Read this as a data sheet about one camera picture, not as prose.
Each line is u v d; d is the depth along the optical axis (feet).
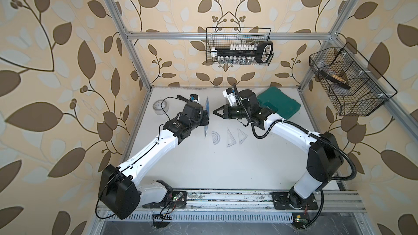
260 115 2.03
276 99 3.68
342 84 2.49
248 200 2.47
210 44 3.24
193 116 1.97
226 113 2.28
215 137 3.15
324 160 1.45
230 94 2.39
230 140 3.08
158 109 3.51
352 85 2.45
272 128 1.83
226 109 2.32
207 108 2.72
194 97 2.31
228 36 2.96
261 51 2.76
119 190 1.28
